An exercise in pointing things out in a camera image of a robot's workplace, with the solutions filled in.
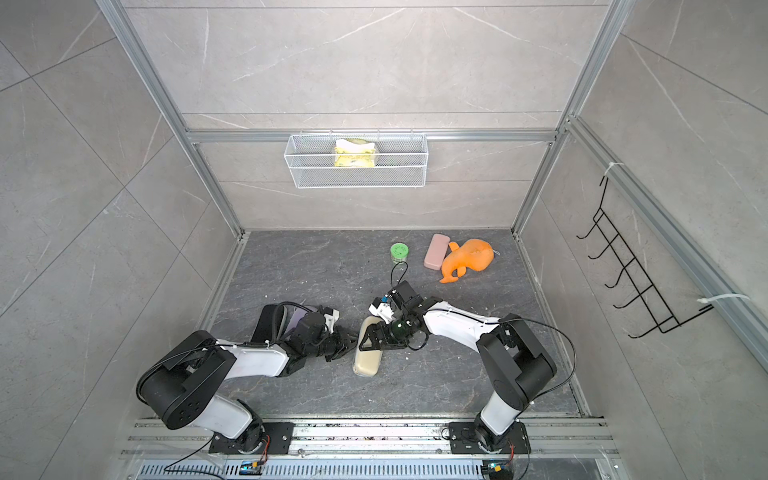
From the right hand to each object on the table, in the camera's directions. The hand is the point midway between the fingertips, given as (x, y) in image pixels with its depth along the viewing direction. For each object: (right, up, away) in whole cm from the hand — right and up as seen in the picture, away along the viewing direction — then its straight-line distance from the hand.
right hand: (373, 348), depth 82 cm
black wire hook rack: (+60, +14, -23) cm, 66 cm away
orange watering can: (+35, +27, +22) cm, 49 cm away
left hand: (-2, +2, +4) cm, 5 cm away
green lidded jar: (+8, +27, +25) cm, 38 cm away
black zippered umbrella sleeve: (-35, +4, +10) cm, 36 cm away
